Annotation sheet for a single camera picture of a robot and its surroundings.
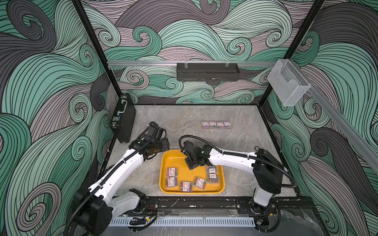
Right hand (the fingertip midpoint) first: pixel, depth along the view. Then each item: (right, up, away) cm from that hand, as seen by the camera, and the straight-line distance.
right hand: (189, 163), depth 84 cm
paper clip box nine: (+13, -4, 0) cm, 14 cm away
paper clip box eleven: (+12, +21, +22) cm, 33 cm away
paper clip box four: (-10, -4, -2) cm, 11 cm away
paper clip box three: (+18, +21, +22) cm, 35 cm away
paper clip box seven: (-2, -11, -6) cm, 12 cm away
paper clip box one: (+23, +21, +20) cm, 37 cm away
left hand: (-14, +13, -4) cm, 19 cm away
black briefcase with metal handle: (-39, +26, +1) cm, 47 cm away
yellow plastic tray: (-9, +1, +6) cm, 11 cm away
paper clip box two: (+28, +21, +20) cm, 40 cm away
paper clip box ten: (+13, -8, -2) cm, 16 cm away
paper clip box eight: (+6, -9, -5) cm, 12 cm away
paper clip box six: (-10, -9, -4) cm, 14 cm away
